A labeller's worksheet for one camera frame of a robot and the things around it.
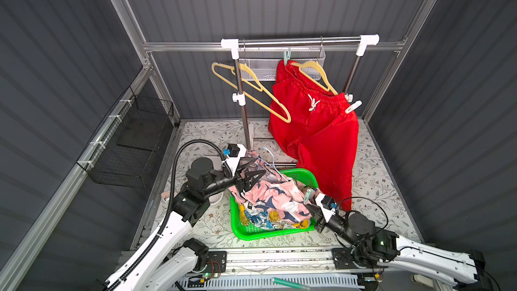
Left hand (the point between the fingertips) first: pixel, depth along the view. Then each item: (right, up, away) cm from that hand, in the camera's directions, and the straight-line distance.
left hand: (261, 169), depth 63 cm
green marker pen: (+10, -41, +6) cm, 43 cm away
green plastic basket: (-8, -24, +9) cm, 27 cm away
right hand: (+16, -13, +6) cm, 22 cm away
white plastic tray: (-20, -16, +21) cm, 33 cm away
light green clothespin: (+15, -8, +1) cm, 17 cm away
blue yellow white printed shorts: (+4, -23, +17) cm, 29 cm away
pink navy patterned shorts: (+7, -11, +7) cm, 15 cm away
